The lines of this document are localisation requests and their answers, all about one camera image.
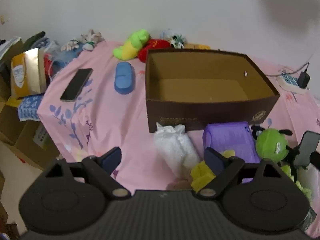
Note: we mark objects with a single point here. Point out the white power strip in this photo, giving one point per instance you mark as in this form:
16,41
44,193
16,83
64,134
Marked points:
287,81

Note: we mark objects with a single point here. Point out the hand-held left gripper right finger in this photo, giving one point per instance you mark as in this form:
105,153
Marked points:
213,161

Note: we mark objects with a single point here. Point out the blue floral cloth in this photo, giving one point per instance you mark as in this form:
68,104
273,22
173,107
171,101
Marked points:
28,107

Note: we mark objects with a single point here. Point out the brown cardboard box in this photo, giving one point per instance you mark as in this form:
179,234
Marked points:
212,115

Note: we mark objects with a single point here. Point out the brown cardboard carton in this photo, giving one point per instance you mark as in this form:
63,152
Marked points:
22,135

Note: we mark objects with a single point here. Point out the red bag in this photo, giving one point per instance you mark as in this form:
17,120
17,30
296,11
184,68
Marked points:
47,65

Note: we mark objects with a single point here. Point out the lime green fuzzy cloth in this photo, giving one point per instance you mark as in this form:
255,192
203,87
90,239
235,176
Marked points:
303,190

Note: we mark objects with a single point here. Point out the blue pill-shaped plush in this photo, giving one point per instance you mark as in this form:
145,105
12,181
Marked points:
123,77

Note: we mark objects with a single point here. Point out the black smartphone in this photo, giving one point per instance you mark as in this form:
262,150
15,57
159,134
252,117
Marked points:
76,85

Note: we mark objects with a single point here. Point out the black charger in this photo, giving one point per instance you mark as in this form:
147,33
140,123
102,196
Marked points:
303,79

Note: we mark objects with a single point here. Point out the black phone tripod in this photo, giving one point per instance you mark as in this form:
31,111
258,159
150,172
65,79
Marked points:
291,158

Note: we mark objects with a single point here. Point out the green yellow dinosaur plush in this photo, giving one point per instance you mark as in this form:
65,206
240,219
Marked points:
135,42

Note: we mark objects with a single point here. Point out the grey white plush toy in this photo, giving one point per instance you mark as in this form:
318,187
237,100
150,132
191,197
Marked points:
70,45
91,37

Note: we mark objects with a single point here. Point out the purple tissue packet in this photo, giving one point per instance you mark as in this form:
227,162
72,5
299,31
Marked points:
230,140

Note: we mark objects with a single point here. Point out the red plush toy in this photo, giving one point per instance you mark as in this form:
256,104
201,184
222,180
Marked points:
156,44

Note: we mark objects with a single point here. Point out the gold paper bag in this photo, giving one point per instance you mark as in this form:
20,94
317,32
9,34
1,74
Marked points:
27,75

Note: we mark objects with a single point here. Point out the dark green cloth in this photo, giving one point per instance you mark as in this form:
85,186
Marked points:
35,38

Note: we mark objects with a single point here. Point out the green plush toy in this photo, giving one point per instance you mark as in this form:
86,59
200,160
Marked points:
270,142

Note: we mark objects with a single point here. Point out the light blue cloth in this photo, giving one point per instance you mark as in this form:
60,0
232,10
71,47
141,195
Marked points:
67,57

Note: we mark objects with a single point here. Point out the blue patterned cloth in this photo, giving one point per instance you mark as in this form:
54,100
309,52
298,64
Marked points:
46,43

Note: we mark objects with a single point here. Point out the flat orange box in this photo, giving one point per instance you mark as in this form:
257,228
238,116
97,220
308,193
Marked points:
197,46

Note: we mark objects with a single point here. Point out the pink printed bedsheet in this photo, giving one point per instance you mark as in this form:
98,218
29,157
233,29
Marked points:
105,120

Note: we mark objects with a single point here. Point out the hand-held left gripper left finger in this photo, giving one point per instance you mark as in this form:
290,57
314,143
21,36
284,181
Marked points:
112,158

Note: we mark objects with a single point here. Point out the grey fuzzy plush toy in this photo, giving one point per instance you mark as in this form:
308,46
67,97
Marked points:
167,34

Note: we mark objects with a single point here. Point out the yellow-green towel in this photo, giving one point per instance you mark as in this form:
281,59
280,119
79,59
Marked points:
200,175

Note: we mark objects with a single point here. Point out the smartphone in teal case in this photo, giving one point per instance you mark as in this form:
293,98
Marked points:
306,150

